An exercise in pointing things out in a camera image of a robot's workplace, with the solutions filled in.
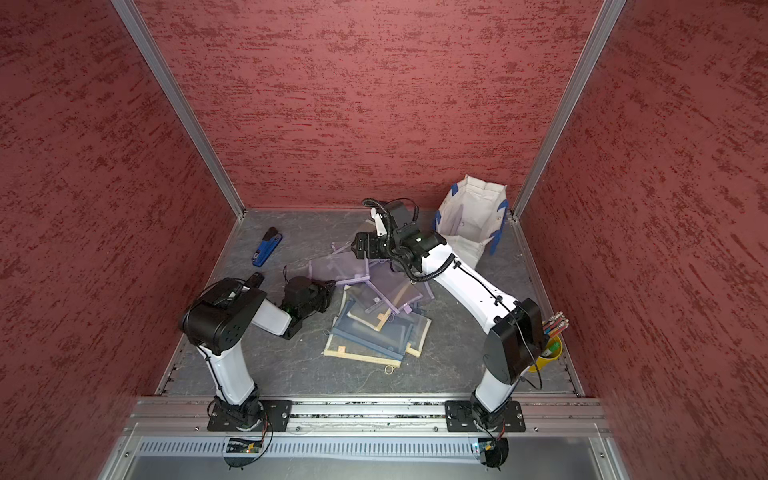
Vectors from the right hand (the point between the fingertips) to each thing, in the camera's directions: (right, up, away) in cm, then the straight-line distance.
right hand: (366, 251), depth 80 cm
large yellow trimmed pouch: (-8, -28, +3) cm, 29 cm away
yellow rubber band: (+7, -33, +1) cm, 34 cm away
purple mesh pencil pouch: (-10, -6, +20) cm, 23 cm away
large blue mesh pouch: (+8, -26, +5) cm, 27 cm away
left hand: (-11, -12, +17) cm, 24 cm away
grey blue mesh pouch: (-3, -15, +12) cm, 20 cm away
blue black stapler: (-39, +2, +29) cm, 49 cm away
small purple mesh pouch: (+8, -12, +16) cm, 22 cm away
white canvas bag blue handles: (+37, +12, +29) cm, 49 cm away
